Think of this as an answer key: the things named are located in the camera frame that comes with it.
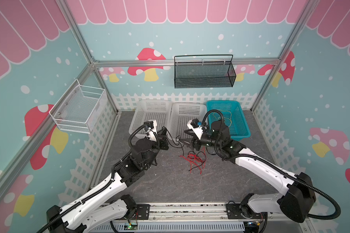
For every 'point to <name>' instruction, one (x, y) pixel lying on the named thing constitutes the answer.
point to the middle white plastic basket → (182, 114)
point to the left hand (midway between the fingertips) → (167, 131)
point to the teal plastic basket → (233, 116)
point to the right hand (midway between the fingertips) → (183, 135)
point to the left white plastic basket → (146, 110)
